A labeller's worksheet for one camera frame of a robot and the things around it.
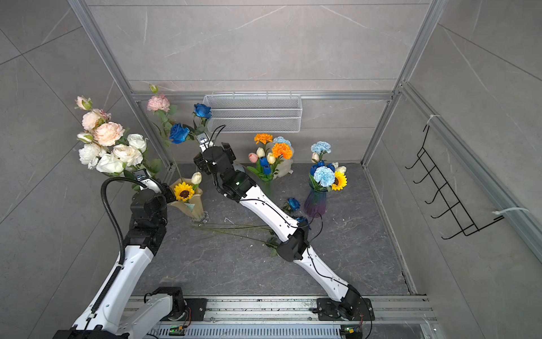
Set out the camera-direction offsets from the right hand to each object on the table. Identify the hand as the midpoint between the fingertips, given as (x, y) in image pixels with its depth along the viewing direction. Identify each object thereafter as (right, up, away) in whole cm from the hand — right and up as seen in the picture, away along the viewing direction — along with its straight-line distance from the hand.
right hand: (213, 148), depth 76 cm
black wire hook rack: (+79, -22, -12) cm, 83 cm away
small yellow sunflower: (-11, -16, 0) cm, 20 cm away
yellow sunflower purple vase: (+47, -13, 0) cm, 49 cm away
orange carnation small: (+18, +5, +6) cm, 20 cm away
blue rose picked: (+32, -23, +21) cm, 44 cm away
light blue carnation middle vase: (+26, +4, +4) cm, 26 cm away
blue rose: (+16, -36, +16) cm, 43 cm away
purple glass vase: (+42, -22, +21) cm, 52 cm away
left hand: (-19, -12, -4) cm, 22 cm away
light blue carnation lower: (+39, -10, -8) cm, 41 cm away
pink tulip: (+14, -3, +5) cm, 15 cm away
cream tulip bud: (-5, -11, -4) cm, 13 cm away
